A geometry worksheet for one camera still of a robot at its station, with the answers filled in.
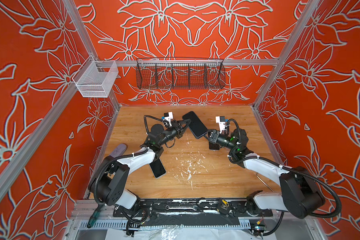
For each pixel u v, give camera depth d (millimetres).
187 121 740
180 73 977
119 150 907
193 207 741
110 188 428
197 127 729
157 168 854
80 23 754
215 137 683
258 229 683
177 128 682
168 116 748
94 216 698
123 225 697
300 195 418
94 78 924
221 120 722
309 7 707
